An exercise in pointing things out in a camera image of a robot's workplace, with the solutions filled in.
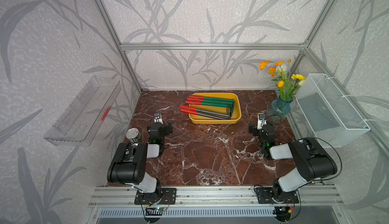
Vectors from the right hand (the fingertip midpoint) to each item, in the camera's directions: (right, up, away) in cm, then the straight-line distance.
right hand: (259, 120), depth 94 cm
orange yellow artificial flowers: (+14, +22, -7) cm, 27 cm away
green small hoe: (-25, +14, +21) cm, 35 cm away
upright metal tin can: (-77, -8, -3) cm, 78 cm away
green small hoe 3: (-17, +8, +8) cm, 20 cm away
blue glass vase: (+13, +7, 0) cm, 15 cm away
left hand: (-62, -1, 0) cm, 62 cm away
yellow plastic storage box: (-36, 0, +5) cm, 37 cm away
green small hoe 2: (-14, +11, +15) cm, 23 cm away
